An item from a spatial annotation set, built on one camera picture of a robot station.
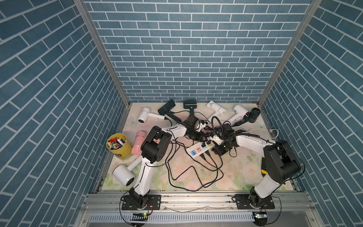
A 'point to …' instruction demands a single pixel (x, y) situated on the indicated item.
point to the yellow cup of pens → (118, 144)
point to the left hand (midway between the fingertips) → (207, 141)
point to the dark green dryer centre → (190, 104)
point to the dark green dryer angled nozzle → (165, 110)
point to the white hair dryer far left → (145, 113)
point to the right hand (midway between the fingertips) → (217, 151)
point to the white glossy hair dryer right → (242, 113)
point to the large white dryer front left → (124, 175)
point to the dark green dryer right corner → (254, 113)
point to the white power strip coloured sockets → (193, 152)
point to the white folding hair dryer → (216, 108)
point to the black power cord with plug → (189, 180)
